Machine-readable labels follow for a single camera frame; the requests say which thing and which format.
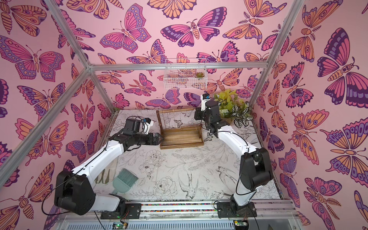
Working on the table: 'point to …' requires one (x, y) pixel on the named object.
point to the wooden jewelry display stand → (184, 136)
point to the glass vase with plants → (232, 109)
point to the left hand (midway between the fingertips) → (159, 137)
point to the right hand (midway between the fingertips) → (198, 106)
